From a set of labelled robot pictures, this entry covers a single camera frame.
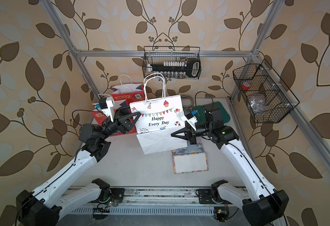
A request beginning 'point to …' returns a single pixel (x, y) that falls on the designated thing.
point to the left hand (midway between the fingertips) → (136, 110)
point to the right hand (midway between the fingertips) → (172, 133)
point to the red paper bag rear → (127, 91)
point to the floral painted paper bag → (191, 159)
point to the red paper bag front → (97, 113)
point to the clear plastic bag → (257, 106)
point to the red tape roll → (245, 85)
